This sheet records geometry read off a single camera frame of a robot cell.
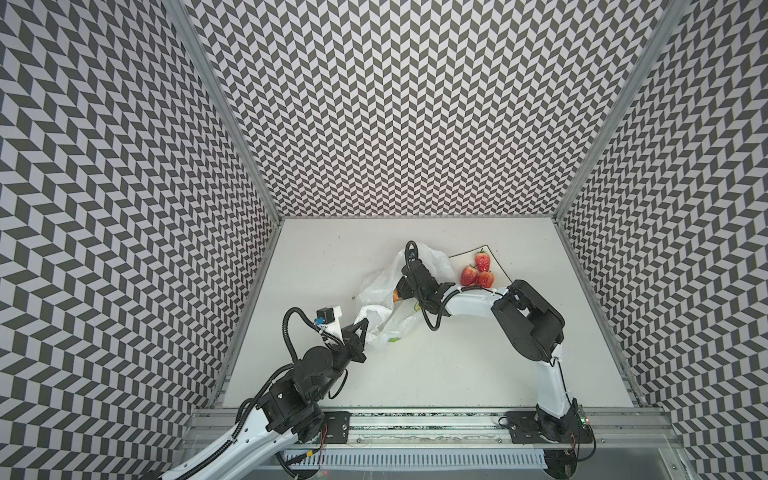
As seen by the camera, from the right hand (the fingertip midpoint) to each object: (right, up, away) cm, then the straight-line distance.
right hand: (405, 283), depth 98 cm
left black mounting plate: (-18, -32, -26) cm, 45 cm away
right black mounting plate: (+30, -34, -23) cm, 51 cm away
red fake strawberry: (+21, +3, -2) cm, 21 cm away
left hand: (-10, -7, -24) cm, 27 cm away
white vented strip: (+10, -37, -29) cm, 48 cm away
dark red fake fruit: (+25, +2, -4) cm, 26 cm away
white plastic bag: (-5, -7, -21) cm, 23 cm away
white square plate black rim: (+20, +7, +4) cm, 22 cm away
